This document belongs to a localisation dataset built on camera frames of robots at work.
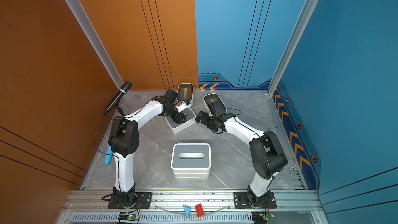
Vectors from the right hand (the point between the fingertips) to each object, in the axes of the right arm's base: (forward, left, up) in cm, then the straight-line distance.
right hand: (201, 121), depth 90 cm
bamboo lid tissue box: (-29, +4, -10) cm, 31 cm away
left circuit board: (-44, +33, -12) cm, 57 cm away
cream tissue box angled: (-5, -7, +21) cm, 22 cm away
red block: (-42, 0, -9) cm, 43 cm away
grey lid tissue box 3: (+5, +7, -5) cm, 10 cm away
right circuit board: (-44, -28, -12) cm, 54 cm away
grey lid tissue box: (-22, +4, +3) cm, 23 cm away
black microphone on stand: (+12, +43, +15) cm, 47 cm away
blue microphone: (-18, +51, -8) cm, 55 cm away
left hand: (+8, +12, -4) cm, 15 cm away
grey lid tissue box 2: (-28, +4, 0) cm, 29 cm away
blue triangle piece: (-42, +6, -11) cm, 44 cm away
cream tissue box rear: (+29, +12, -4) cm, 32 cm away
